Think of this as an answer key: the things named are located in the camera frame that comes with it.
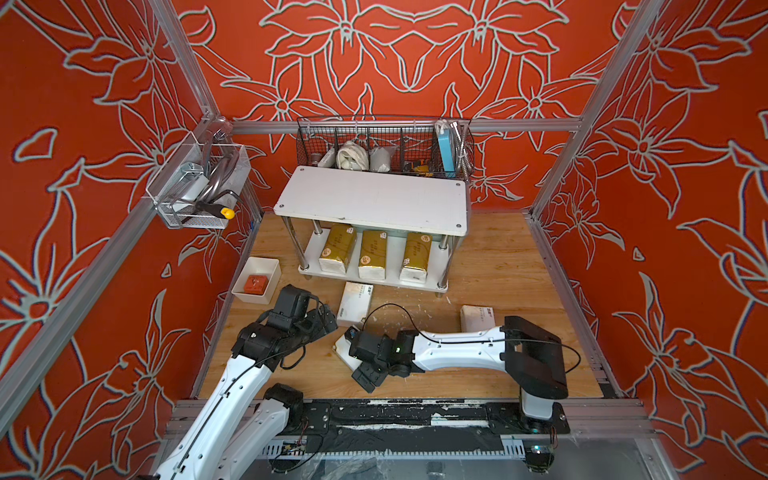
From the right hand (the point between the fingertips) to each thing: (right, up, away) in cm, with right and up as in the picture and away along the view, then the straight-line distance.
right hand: (362, 370), depth 78 cm
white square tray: (-34, +26, +20) cm, 47 cm away
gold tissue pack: (-9, +32, +14) cm, 36 cm away
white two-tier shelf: (+10, +45, -1) cm, 46 cm away
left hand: (-10, +14, -2) cm, 17 cm away
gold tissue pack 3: (+16, +29, +11) cm, 35 cm away
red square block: (-35, +21, +14) cm, 43 cm away
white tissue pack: (-3, +15, +12) cm, 19 cm away
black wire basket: (+21, +66, +20) cm, 72 cm away
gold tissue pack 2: (+3, +30, +12) cm, 33 cm away
